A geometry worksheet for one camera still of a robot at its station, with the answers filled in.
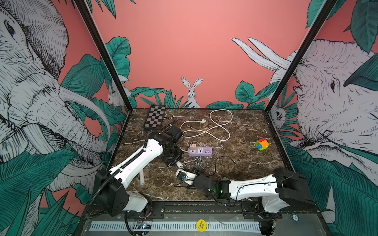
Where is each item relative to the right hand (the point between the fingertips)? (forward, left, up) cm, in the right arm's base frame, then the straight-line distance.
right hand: (184, 166), depth 74 cm
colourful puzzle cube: (+21, -50, -12) cm, 55 cm away
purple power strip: (+15, -13, -12) cm, 24 cm away
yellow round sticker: (-23, -9, -15) cm, 29 cm away
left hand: (+4, 0, 0) cm, 4 cm away
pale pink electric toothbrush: (-1, +25, -13) cm, 29 cm away
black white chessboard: (+41, +25, -11) cm, 49 cm away
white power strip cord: (+42, -12, -14) cm, 46 cm away
